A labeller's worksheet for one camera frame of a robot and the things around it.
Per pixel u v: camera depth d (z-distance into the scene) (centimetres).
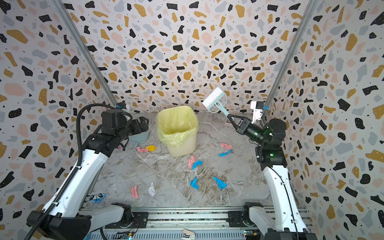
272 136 47
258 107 57
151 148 100
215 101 66
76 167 42
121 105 62
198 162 94
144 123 65
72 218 39
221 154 98
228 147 101
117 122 53
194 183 85
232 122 61
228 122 116
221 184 85
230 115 63
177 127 100
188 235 69
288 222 38
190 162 95
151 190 83
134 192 82
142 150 98
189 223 73
